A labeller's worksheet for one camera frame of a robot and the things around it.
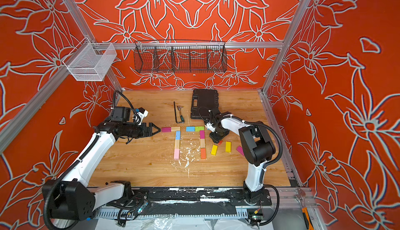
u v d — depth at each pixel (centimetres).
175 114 106
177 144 90
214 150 88
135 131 67
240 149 89
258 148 50
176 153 86
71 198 39
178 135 93
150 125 71
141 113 73
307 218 67
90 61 92
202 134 96
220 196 75
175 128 98
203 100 107
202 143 90
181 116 103
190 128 98
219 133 81
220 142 87
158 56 98
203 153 87
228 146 89
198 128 97
